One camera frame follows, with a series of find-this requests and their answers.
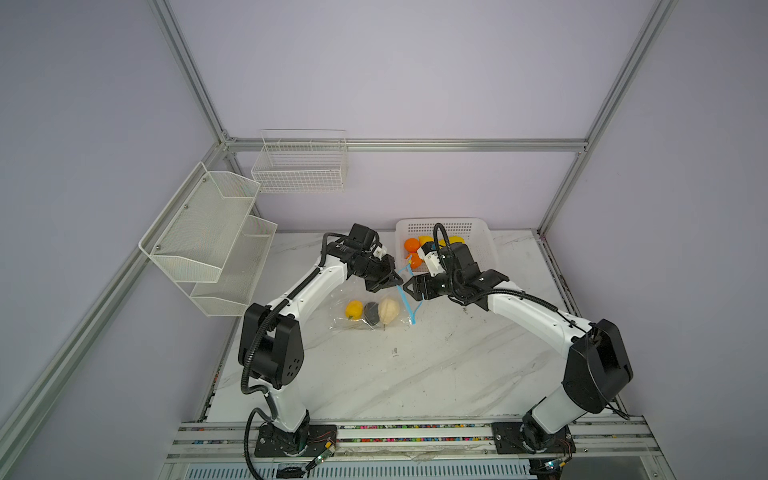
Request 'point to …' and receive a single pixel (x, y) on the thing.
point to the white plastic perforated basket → (470, 231)
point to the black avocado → (371, 313)
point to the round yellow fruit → (354, 310)
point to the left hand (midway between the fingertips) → (403, 281)
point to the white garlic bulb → (388, 311)
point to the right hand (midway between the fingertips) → (411, 283)
